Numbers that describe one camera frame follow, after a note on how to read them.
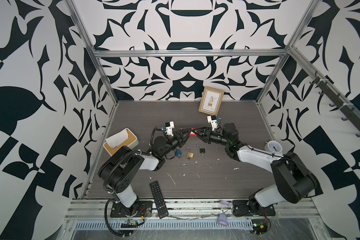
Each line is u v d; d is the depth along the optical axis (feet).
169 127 2.60
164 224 2.34
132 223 2.37
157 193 2.54
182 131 2.56
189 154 3.03
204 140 2.48
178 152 3.10
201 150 3.10
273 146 3.05
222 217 2.30
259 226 2.33
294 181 1.45
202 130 2.49
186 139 2.54
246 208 2.42
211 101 3.56
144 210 2.40
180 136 2.43
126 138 3.08
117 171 1.58
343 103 1.93
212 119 2.58
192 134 2.55
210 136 2.40
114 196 1.76
